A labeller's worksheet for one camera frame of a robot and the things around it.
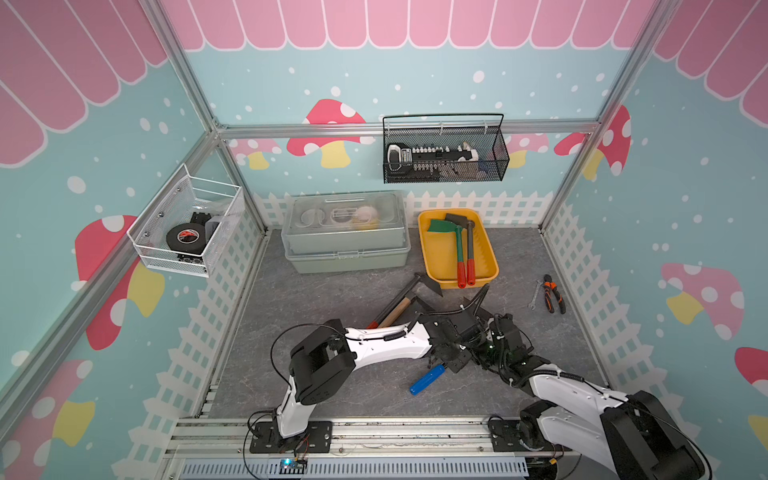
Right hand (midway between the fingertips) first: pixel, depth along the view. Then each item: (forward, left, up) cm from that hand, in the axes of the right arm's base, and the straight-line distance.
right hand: (456, 337), depth 88 cm
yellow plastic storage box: (+34, +1, -1) cm, 34 cm away
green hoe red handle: (+47, -3, 0) cm, 47 cm away
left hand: (-7, +1, +1) cm, 7 cm away
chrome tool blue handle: (-14, +11, +4) cm, 18 cm away
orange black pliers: (+19, -35, -3) cm, 40 cm away
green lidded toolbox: (+27, +33, +17) cm, 46 cm away
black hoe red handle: (+47, -12, +1) cm, 48 cm away
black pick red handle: (+13, +17, -1) cm, 22 cm away
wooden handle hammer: (+14, +13, 0) cm, 19 cm away
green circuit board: (-31, +44, -5) cm, 53 cm away
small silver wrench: (+16, -29, -3) cm, 33 cm away
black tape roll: (+12, +67, +32) cm, 75 cm away
